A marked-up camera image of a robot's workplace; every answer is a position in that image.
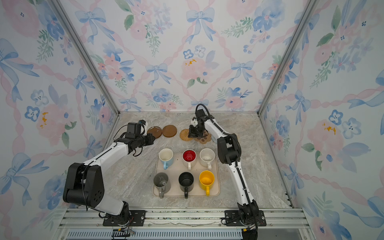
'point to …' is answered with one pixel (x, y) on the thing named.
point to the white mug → (207, 156)
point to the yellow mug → (206, 180)
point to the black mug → (186, 181)
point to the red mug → (189, 157)
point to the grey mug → (161, 180)
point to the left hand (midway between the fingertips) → (154, 136)
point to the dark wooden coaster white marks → (156, 131)
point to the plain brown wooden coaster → (169, 131)
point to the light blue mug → (166, 156)
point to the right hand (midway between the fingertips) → (189, 134)
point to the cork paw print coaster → (205, 139)
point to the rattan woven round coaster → (184, 135)
